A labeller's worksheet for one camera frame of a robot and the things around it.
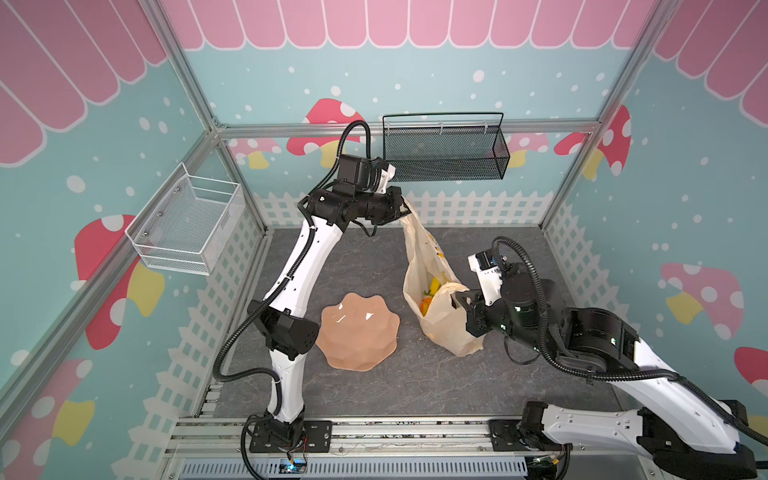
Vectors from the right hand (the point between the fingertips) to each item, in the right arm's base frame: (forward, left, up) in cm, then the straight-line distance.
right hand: (456, 296), depth 59 cm
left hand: (+23, +7, +1) cm, 24 cm away
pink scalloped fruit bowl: (+7, +23, -32) cm, 40 cm away
